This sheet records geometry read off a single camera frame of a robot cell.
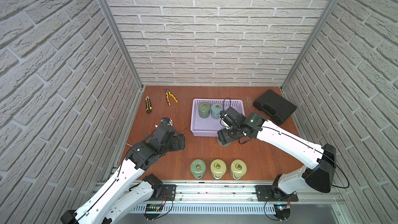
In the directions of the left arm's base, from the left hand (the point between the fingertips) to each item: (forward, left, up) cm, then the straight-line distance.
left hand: (179, 136), depth 73 cm
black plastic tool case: (+28, -61, -13) cm, 69 cm away
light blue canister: (+23, -20, -8) cm, 32 cm away
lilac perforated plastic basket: (+22, -14, -21) cm, 33 cm away
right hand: (+1, -24, -2) cm, 24 cm away
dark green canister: (+24, -13, -11) cm, 30 cm away
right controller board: (-29, -49, -18) cm, 60 cm away
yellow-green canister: (-12, -19, -10) cm, 25 cm away
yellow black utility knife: (+32, +27, -18) cm, 45 cm away
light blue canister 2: (-6, -21, +4) cm, 23 cm away
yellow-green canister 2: (-12, -29, -10) cm, 33 cm away
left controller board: (-28, +12, -21) cm, 37 cm away
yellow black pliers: (+43, +15, -17) cm, 49 cm away
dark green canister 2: (-12, -9, -9) cm, 18 cm away
